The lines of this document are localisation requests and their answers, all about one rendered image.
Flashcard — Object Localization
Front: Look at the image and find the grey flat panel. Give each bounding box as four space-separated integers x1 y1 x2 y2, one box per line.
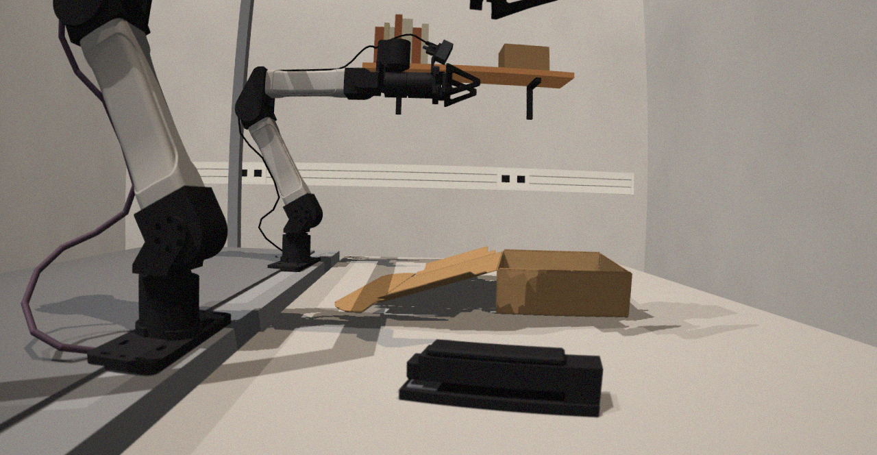
0 247 340 455

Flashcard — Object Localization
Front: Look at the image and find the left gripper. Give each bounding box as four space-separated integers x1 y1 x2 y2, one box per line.
406 43 480 107

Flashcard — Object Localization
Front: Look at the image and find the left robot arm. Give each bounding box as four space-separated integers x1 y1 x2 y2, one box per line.
235 38 411 272

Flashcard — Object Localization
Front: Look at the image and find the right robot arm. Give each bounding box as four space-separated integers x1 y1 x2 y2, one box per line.
53 0 231 375

